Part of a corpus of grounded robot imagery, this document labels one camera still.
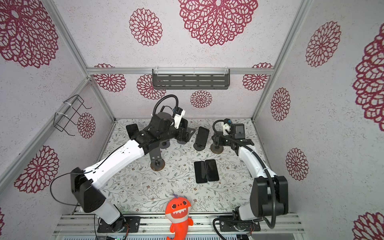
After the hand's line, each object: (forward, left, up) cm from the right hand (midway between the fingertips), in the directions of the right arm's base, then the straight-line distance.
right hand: (216, 135), depth 87 cm
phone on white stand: (+6, +53, -3) cm, 53 cm away
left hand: (-6, +16, +12) cm, 21 cm away
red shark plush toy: (-39, +20, -9) cm, 44 cm away
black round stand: (+4, +10, -19) cm, 22 cm away
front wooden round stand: (-11, +36, -16) cm, 41 cm away
